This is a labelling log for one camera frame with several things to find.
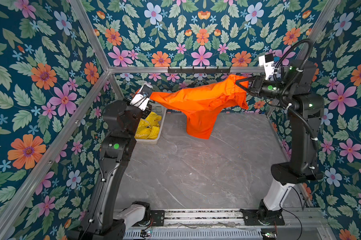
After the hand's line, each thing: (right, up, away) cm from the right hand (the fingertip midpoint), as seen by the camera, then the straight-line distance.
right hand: (238, 81), depth 55 cm
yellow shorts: (-46, -17, +45) cm, 67 cm away
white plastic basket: (-41, -4, +60) cm, 73 cm away
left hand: (-37, -2, 0) cm, 37 cm away
